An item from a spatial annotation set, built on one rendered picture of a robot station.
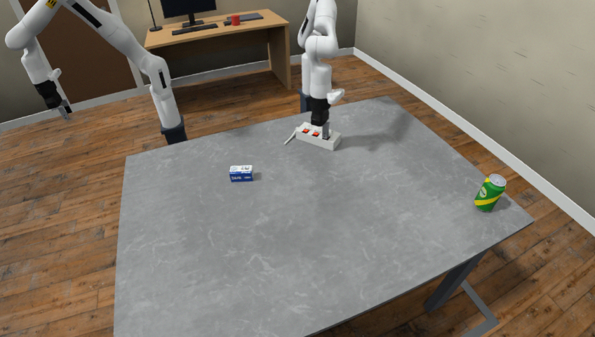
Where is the white power strip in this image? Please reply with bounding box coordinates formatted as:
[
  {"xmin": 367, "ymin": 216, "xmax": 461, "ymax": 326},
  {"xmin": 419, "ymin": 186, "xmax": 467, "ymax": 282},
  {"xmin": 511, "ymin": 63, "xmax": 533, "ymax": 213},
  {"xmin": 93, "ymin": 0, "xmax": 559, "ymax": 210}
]
[{"xmin": 284, "ymin": 122, "xmax": 341, "ymax": 151}]

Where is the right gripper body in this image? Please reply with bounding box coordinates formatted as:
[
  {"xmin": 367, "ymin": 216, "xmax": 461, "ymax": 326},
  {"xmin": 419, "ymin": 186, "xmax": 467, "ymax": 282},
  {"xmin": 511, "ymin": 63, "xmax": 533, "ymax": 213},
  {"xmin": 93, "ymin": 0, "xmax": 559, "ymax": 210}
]
[{"xmin": 28, "ymin": 66, "xmax": 62, "ymax": 109}]

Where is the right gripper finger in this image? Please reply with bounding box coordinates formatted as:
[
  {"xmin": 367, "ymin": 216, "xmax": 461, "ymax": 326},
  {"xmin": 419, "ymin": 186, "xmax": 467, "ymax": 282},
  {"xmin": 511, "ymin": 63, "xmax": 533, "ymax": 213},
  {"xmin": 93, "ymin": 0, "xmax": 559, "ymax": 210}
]
[
  {"xmin": 61, "ymin": 99, "xmax": 72, "ymax": 114},
  {"xmin": 51, "ymin": 105, "xmax": 69, "ymax": 120}
]

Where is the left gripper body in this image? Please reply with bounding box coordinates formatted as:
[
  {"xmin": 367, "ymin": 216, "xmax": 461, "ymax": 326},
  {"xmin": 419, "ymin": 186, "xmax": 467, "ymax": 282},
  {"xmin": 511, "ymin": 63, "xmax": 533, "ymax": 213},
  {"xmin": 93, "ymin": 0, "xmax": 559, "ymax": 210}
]
[{"xmin": 309, "ymin": 82, "xmax": 345, "ymax": 127}]

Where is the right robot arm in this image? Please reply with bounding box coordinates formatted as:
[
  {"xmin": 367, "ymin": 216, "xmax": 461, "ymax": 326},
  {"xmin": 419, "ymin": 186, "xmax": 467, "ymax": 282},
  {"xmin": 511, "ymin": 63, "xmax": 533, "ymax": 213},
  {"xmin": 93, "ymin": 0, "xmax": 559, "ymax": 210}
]
[{"xmin": 5, "ymin": 0, "xmax": 181, "ymax": 128}]

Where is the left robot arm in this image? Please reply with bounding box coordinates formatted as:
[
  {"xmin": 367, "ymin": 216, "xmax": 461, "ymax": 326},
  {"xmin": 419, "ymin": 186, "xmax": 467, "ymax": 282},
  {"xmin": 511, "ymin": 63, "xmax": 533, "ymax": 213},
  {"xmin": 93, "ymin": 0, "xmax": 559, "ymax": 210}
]
[{"xmin": 297, "ymin": 0, "xmax": 338, "ymax": 95}]

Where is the green drink can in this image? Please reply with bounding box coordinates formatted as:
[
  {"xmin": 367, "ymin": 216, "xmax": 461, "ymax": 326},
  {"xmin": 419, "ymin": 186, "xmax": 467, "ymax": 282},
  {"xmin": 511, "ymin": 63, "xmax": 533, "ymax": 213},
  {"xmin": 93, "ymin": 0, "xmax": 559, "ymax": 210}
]
[{"xmin": 474, "ymin": 174, "xmax": 506, "ymax": 212}]

